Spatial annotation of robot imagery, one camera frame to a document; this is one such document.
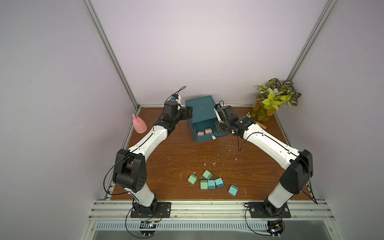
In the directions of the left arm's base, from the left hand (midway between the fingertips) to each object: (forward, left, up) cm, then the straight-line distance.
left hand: (188, 107), depth 86 cm
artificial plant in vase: (+15, -57, -2) cm, 59 cm away
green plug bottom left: (-37, -9, -23) cm, 44 cm away
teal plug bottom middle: (-37, -14, -23) cm, 46 cm away
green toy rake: (+7, -50, -23) cm, 56 cm away
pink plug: (-12, -12, -7) cm, 18 cm away
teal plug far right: (-40, -25, -23) cm, 52 cm away
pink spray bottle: (0, +34, -17) cm, 38 cm away
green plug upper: (-32, -12, -23) cm, 41 cm away
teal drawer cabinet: (-7, -9, -2) cm, 12 cm away
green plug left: (-34, -3, -22) cm, 41 cm away
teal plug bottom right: (-36, -18, -22) cm, 46 cm away
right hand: (-8, -19, -2) cm, 20 cm away
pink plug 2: (-13, -7, -8) cm, 17 cm away
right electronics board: (-55, -44, -26) cm, 75 cm away
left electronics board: (-56, +18, -28) cm, 65 cm away
